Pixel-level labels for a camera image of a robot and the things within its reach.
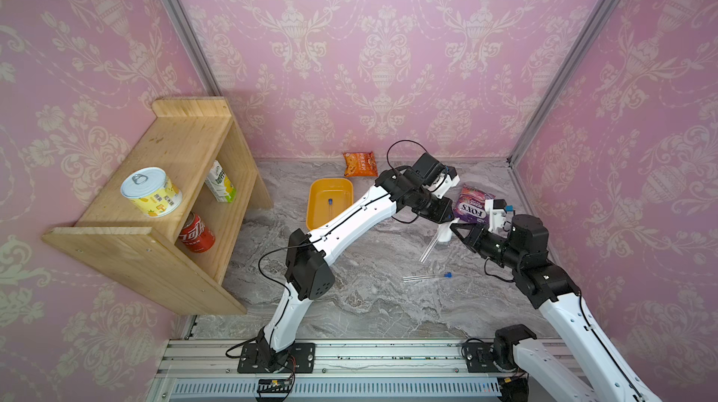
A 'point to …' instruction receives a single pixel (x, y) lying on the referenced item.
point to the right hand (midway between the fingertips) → (452, 226)
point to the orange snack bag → (360, 164)
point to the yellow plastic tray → (327, 198)
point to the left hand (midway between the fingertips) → (452, 218)
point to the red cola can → (194, 235)
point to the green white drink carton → (220, 185)
